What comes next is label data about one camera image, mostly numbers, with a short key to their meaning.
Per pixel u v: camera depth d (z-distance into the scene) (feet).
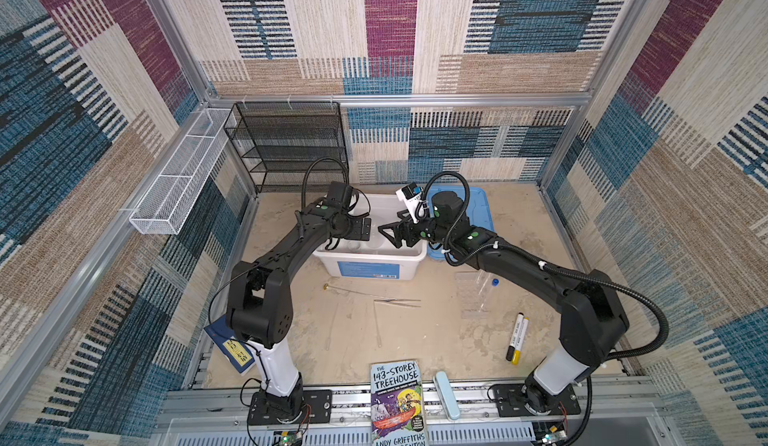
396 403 2.37
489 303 2.81
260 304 1.57
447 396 2.39
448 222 2.06
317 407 2.39
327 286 3.08
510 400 2.40
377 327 2.83
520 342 2.69
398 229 2.30
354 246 3.28
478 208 3.75
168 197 3.03
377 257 2.70
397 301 2.99
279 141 3.55
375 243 2.66
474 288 2.98
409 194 2.30
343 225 2.59
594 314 1.46
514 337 2.72
